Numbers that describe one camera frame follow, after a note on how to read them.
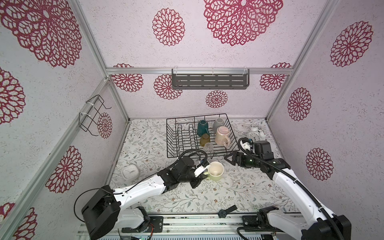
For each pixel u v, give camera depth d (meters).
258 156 0.60
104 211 0.41
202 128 1.05
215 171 0.84
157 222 0.75
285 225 0.55
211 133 1.11
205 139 0.97
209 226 0.75
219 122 1.03
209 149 0.97
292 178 0.49
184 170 0.60
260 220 0.66
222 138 0.96
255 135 1.00
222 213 0.77
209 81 1.00
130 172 0.88
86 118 0.75
